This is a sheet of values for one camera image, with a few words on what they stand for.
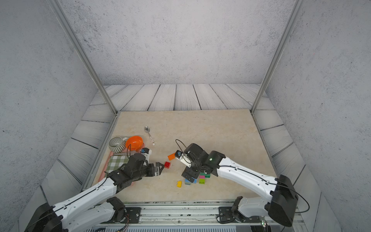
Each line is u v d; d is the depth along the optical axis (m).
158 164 0.75
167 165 0.89
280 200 0.38
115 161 0.91
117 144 1.00
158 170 0.74
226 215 0.73
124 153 0.94
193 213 0.74
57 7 0.70
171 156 0.95
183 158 0.65
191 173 0.66
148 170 0.74
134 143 0.99
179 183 0.83
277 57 0.88
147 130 1.08
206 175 0.85
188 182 0.83
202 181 0.82
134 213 0.73
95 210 0.57
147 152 0.76
